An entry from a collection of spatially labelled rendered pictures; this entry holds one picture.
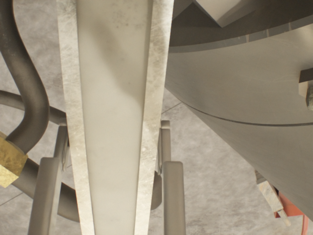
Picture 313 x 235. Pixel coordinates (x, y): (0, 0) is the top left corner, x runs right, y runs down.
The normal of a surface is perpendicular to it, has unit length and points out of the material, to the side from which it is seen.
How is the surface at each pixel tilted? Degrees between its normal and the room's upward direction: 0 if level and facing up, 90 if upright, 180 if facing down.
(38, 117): 57
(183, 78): 50
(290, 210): 90
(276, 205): 0
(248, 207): 0
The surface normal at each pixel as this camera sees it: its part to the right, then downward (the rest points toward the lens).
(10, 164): 0.68, -0.13
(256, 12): -0.66, -0.55
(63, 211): 0.32, 0.48
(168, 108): 0.06, 0.65
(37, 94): 0.30, -0.17
